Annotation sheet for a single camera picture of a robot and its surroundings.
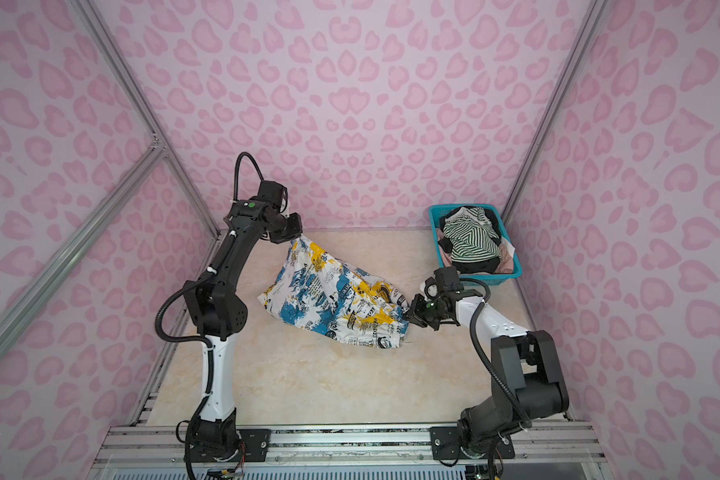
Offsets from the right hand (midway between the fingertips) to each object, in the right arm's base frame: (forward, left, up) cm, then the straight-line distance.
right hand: (402, 312), depth 87 cm
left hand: (+23, +29, +11) cm, 39 cm away
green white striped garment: (+25, -23, +6) cm, 35 cm away
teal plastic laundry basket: (+17, -35, +1) cm, 39 cm away
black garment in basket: (+15, -22, +2) cm, 27 cm away
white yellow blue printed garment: (+4, +21, +1) cm, 21 cm away
